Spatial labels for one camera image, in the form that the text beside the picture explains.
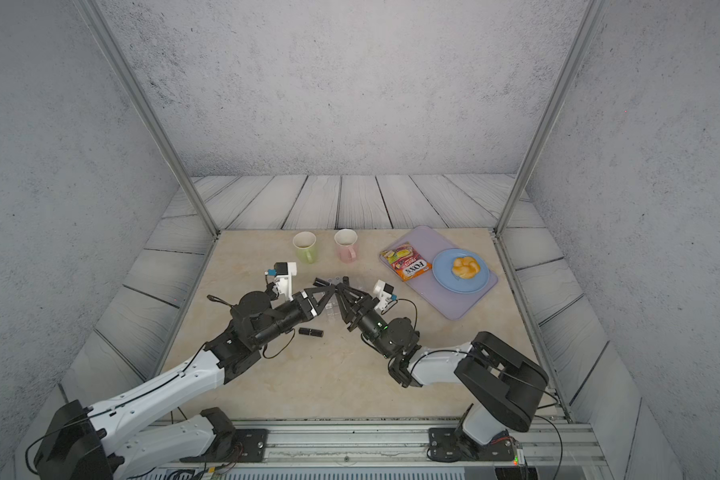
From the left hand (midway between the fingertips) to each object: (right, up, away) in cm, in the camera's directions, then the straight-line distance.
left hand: (337, 293), depth 69 cm
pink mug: (0, +13, +36) cm, 38 cm away
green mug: (-14, +11, +35) cm, 40 cm away
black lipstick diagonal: (-4, +3, 0) cm, 5 cm away
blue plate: (+33, +3, +38) cm, 51 cm away
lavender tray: (+30, +13, +48) cm, 58 cm away
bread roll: (+41, +4, +35) cm, 54 cm away
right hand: (-1, 0, 0) cm, 1 cm away
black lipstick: (0, +1, +26) cm, 26 cm away
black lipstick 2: (-10, -15, +22) cm, 28 cm away
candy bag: (+20, +6, +38) cm, 44 cm away
